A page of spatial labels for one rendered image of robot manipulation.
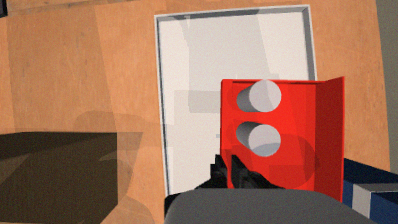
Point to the grey cylinder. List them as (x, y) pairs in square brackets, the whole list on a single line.
[(262, 139), (262, 96)]

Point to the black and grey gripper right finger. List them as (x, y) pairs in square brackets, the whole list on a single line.
[(242, 179)]

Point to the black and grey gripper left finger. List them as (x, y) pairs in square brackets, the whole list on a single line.
[(218, 173)]

